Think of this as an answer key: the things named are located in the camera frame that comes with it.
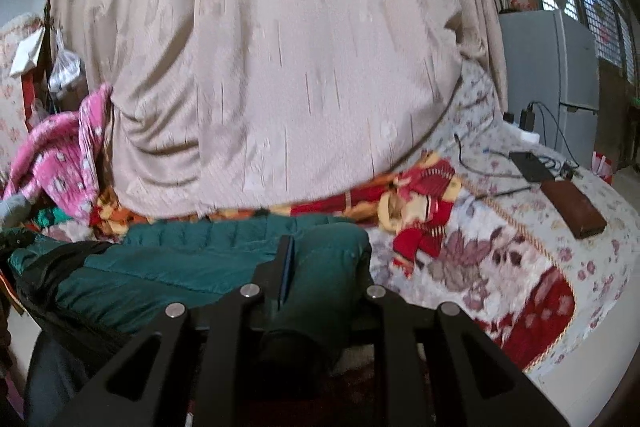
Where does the white paper sheet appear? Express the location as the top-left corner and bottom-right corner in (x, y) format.
(10, 26), (47, 76)

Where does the clear plastic bag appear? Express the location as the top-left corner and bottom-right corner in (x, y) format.
(47, 31), (84, 94)

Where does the red patterned blanket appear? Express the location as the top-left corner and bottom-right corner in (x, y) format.
(89, 151), (462, 281)

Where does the black phone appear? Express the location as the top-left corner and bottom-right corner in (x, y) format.
(508, 150), (557, 184)

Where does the green quilted jacket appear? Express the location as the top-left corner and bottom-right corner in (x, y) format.
(0, 212), (374, 408)

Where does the white power strip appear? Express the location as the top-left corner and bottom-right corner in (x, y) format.
(502, 111), (542, 146)

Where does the pink printed fleece blanket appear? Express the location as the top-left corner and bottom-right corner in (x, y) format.
(2, 82), (114, 226)

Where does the brown leather wallet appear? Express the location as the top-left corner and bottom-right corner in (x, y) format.
(539, 179), (609, 241)

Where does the red bag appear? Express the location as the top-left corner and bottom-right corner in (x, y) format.
(592, 151), (614, 186)

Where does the white refrigerator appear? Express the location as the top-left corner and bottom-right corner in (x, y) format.
(497, 9), (602, 164)

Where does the beige embossed bedspread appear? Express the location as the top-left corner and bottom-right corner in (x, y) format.
(50, 0), (509, 219)

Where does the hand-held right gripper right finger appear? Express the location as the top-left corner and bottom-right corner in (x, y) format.
(350, 284), (572, 427)

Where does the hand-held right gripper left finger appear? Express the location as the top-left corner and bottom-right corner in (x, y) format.
(47, 234), (297, 427)

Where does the floral bed cover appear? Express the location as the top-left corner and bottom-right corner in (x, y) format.
(367, 56), (632, 372)

